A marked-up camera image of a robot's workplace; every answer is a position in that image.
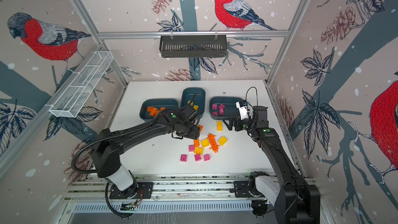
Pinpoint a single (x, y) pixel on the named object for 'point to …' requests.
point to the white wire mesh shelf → (73, 96)
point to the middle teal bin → (188, 93)
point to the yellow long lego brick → (219, 127)
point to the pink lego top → (221, 106)
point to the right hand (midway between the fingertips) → (229, 119)
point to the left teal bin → (168, 103)
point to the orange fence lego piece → (214, 146)
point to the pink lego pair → (183, 157)
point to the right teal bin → (231, 110)
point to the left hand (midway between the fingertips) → (195, 135)
